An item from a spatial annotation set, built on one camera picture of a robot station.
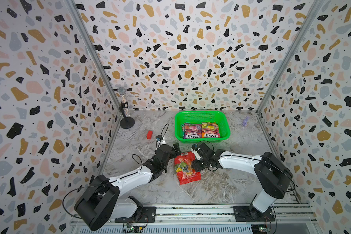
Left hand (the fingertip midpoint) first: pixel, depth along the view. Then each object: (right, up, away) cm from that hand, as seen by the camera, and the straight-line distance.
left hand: (174, 145), depth 86 cm
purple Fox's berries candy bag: (+12, +8, +17) cm, 22 cm away
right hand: (+12, -13, +3) cm, 18 cm away
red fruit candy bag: (+6, -14, -1) cm, 16 cm away
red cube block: (-19, +5, +17) cm, 26 cm away
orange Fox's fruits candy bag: (+24, +8, +17) cm, 31 cm away
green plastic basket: (+19, +19, +36) cm, 45 cm away
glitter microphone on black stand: (-38, +14, +26) cm, 49 cm away
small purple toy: (+52, +13, +25) cm, 59 cm away
